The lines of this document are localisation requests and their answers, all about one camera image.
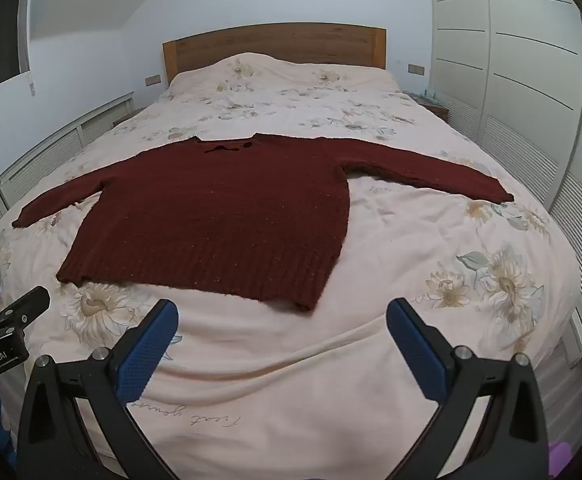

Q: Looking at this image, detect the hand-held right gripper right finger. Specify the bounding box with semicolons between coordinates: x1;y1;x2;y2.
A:
386;297;569;480

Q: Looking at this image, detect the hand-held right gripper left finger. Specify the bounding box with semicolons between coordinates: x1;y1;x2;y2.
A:
17;298;192;480

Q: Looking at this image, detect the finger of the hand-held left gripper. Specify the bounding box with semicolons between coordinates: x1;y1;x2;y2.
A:
0;286;52;346

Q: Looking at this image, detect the dark red knit sweater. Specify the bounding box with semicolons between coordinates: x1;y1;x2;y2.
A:
12;132;516;315

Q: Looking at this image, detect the pink floral blanket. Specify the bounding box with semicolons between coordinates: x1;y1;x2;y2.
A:
0;52;579;480

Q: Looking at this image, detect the white louvered cabinet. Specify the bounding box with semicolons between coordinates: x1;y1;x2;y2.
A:
0;91;136;281

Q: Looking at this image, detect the purple cloth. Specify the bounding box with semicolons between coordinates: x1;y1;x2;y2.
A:
546;442;579;480

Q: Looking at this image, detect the wooden nightstand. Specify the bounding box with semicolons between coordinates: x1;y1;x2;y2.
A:
405;91;450;122

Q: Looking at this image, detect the white wardrobe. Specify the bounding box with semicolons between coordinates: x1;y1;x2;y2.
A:
428;0;582;371

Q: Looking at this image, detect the wooden headboard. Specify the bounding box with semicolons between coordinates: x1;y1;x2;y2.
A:
162;23;388;86

